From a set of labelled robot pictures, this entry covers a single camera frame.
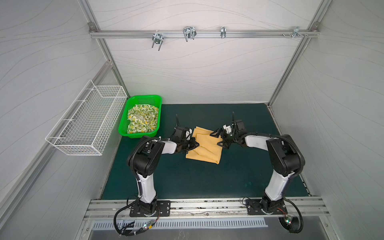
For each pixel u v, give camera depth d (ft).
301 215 2.32
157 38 2.61
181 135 2.60
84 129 2.22
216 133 2.85
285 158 1.66
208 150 3.03
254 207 2.40
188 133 3.42
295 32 2.51
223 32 2.56
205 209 2.46
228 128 3.03
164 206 2.43
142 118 3.42
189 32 2.51
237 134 2.57
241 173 2.85
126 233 2.24
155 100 3.80
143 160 1.64
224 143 2.87
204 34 2.62
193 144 2.82
